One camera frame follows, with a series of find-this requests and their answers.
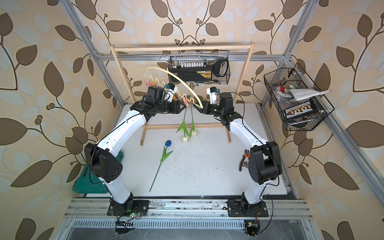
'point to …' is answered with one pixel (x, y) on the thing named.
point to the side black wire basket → (278, 82)
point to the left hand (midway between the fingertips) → (184, 104)
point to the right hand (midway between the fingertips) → (196, 104)
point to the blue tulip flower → (165, 154)
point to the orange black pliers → (246, 153)
